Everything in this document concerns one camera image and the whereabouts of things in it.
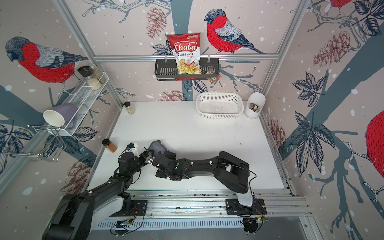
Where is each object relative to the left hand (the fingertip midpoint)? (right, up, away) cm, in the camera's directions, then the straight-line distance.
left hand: (154, 149), depth 88 cm
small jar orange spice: (-27, +1, +2) cm, 28 cm away
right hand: (+6, -5, -4) cm, 9 cm away
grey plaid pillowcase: (+3, -1, 0) cm, 4 cm away
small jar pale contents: (-25, +25, +23) cm, 42 cm away
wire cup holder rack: (-43, +8, -22) cm, 49 cm away
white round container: (+69, +29, +19) cm, 78 cm away
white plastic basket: (+45, +28, +30) cm, 61 cm away
